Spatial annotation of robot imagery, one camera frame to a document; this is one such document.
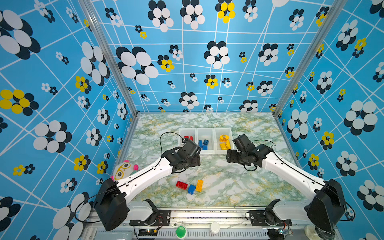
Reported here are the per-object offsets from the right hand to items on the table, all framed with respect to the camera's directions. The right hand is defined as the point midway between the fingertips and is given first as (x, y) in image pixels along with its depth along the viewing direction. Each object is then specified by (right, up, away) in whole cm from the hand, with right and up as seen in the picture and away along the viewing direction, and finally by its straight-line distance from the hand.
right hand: (232, 157), depth 83 cm
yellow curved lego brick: (-3, +4, +16) cm, 16 cm away
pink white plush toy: (-62, -6, -1) cm, 62 cm away
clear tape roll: (+30, -28, -19) cm, 46 cm away
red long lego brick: (-29, -15, -1) cm, 33 cm away
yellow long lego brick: (-19, -16, 0) cm, 25 cm away
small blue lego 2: (-15, +4, +15) cm, 21 cm away
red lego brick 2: (-24, +10, +19) cm, 32 cm away
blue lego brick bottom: (-23, -17, -2) cm, 29 cm away
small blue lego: (-14, +7, +18) cm, 24 cm away
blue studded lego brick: (-18, +6, +19) cm, 26 cm away
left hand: (-21, 0, -2) cm, 21 cm away
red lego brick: (-28, +10, +21) cm, 36 cm away
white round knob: (-12, -27, -18) cm, 35 cm away
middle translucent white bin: (-14, +9, +19) cm, 25 cm away
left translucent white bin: (-24, +12, +19) cm, 33 cm away
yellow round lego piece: (-3, +9, +18) cm, 21 cm away
